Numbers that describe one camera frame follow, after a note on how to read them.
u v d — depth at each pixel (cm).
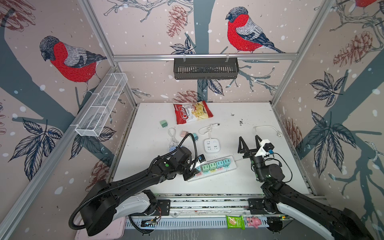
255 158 67
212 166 81
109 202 40
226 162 82
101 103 79
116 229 67
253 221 68
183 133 103
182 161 63
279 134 100
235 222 68
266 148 60
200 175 81
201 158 69
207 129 104
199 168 77
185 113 110
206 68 104
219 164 81
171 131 104
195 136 99
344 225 42
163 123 107
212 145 93
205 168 80
